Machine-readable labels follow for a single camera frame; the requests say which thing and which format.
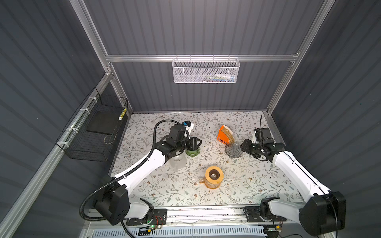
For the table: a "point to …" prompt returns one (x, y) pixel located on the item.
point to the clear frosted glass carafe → (179, 162)
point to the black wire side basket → (92, 134)
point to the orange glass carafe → (210, 185)
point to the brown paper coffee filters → (228, 133)
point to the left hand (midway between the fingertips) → (199, 141)
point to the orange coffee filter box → (221, 136)
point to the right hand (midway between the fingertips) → (245, 147)
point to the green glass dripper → (192, 153)
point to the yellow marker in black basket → (122, 114)
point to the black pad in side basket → (106, 122)
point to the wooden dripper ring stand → (214, 174)
